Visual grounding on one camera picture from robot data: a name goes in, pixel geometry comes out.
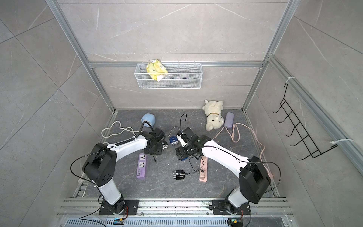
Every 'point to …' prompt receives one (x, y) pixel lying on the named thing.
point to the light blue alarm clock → (149, 117)
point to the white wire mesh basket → (179, 76)
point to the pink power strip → (203, 170)
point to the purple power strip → (141, 166)
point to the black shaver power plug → (179, 174)
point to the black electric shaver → (165, 145)
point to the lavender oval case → (229, 120)
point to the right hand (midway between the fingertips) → (182, 152)
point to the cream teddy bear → (213, 109)
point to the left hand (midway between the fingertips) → (157, 149)
